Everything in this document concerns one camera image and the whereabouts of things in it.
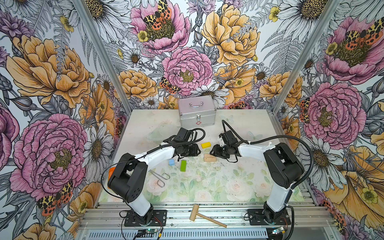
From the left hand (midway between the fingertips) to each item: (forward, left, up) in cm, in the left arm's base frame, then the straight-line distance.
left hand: (196, 155), depth 88 cm
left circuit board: (-35, +22, -7) cm, 42 cm away
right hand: (+2, -10, -6) cm, 12 cm away
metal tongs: (-8, +19, -8) cm, 22 cm away
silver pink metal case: (+28, -1, +8) cm, 29 cm away
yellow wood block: (+12, -7, -7) cm, 15 cm away
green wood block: (-3, +8, -7) cm, 11 cm away
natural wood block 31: (+1, -8, -6) cm, 10 cm away
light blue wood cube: (-2, +15, -4) cm, 16 cm away
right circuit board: (-36, -38, -7) cm, 53 cm away
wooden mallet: (-28, +2, -6) cm, 29 cm away
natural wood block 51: (+3, -7, -6) cm, 10 cm away
